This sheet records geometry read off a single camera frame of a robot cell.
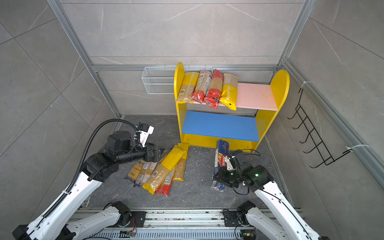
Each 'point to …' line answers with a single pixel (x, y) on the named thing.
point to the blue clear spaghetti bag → (148, 168)
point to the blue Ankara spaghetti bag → (134, 172)
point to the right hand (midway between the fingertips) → (215, 176)
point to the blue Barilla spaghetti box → (222, 151)
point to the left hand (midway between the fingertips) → (164, 145)
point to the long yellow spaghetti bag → (157, 175)
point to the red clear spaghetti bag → (164, 187)
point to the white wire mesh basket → (161, 80)
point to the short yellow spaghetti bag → (180, 169)
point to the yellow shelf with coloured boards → (244, 132)
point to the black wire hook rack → (319, 146)
